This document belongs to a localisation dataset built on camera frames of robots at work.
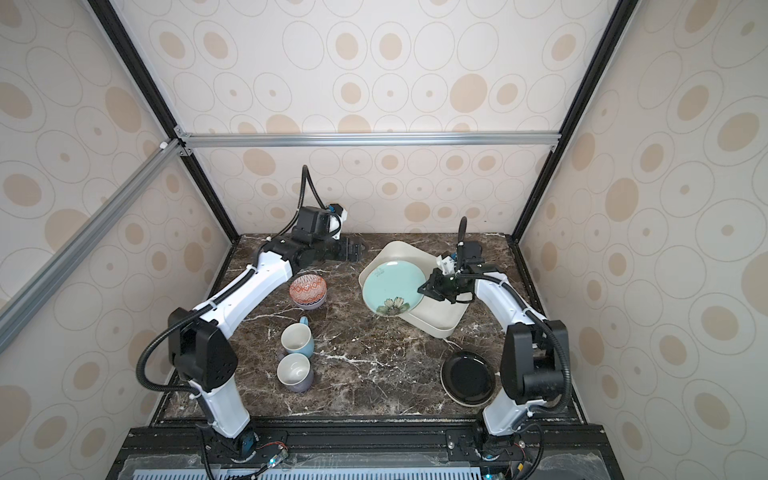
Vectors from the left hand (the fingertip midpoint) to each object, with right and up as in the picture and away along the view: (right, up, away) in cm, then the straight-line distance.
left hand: (363, 240), depth 82 cm
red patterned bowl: (-20, -16, +18) cm, 31 cm away
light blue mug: (-20, -28, +5) cm, 35 cm away
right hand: (+16, -14, +5) cm, 22 cm away
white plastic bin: (+21, -23, +13) cm, 34 cm away
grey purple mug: (-20, -37, +3) cm, 42 cm away
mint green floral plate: (+8, -14, +10) cm, 18 cm away
